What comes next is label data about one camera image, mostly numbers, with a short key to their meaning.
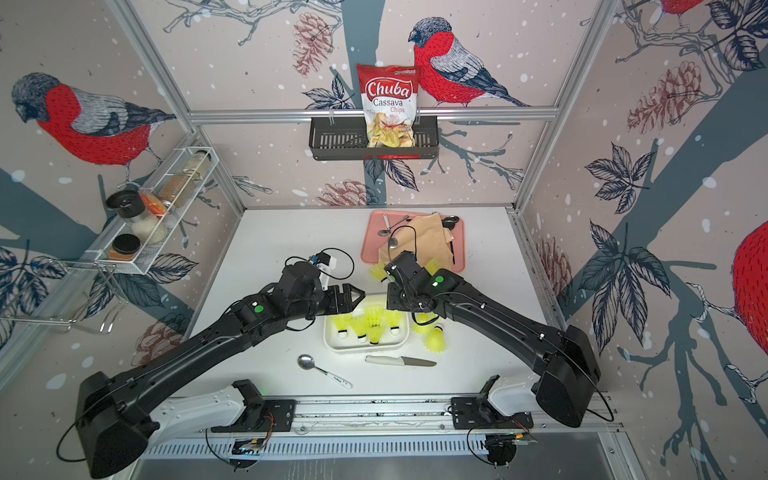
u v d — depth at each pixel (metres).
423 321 0.62
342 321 0.87
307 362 0.81
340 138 0.95
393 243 1.09
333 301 0.65
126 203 0.63
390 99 0.83
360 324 0.84
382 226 1.15
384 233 1.11
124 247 0.61
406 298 0.66
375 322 0.86
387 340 0.85
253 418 0.66
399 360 0.82
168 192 0.77
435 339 0.86
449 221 1.14
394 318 0.89
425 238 1.10
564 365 0.40
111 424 0.37
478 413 0.66
